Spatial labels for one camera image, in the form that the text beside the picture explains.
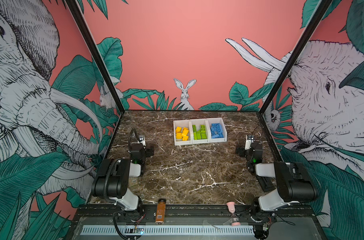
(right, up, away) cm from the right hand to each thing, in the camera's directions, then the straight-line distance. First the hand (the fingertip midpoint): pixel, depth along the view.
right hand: (244, 141), depth 94 cm
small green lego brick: (-30, +3, +8) cm, 31 cm away
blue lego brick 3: (-13, +5, +10) cm, 17 cm away
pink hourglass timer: (-14, -37, -21) cm, 45 cm away
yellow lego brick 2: (-43, +3, +7) cm, 43 cm away
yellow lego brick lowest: (-38, +7, +7) cm, 39 cm away
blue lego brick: (-16, +9, +13) cm, 22 cm away
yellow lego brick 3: (-39, +2, +6) cm, 39 cm away
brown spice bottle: (-50, -32, -23) cm, 64 cm away
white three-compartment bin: (-34, +6, +6) cm, 35 cm away
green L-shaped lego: (-32, +8, +11) cm, 34 cm away
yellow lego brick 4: (-39, +4, +7) cm, 40 cm away
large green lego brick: (-26, +8, +10) cm, 29 cm away
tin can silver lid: (-66, -21, -15) cm, 71 cm away
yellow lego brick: (-44, +7, +10) cm, 45 cm away
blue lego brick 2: (-18, +4, +9) cm, 20 cm away
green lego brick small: (-25, +3, +10) cm, 27 cm away
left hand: (-65, 0, 0) cm, 65 cm away
